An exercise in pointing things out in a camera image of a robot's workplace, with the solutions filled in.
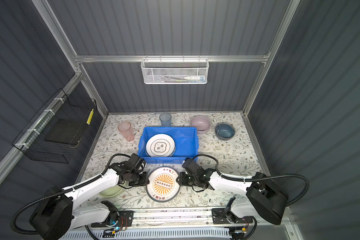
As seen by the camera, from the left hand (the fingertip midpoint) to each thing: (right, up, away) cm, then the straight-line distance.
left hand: (148, 182), depth 84 cm
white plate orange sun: (+8, -2, -1) cm, 9 cm away
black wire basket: (-44, +26, -22) cm, 55 cm away
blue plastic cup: (+7, +37, +20) cm, 43 cm away
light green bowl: (-17, -2, -8) cm, 19 cm away
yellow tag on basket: (-33, +37, -1) cm, 49 cm away
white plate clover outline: (+4, +19, +15) cm, 25 cm away
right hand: (+17, +1, -1) cm, 17 cm away
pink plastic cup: (-18, +31, +13) cm, 38 cm away
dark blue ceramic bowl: (+49, +28, +22) cm, 61 cm away
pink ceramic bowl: (+34, +34, +26) cm, 55 cm away
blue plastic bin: (+22, +23, +21) cm, 38 cm away
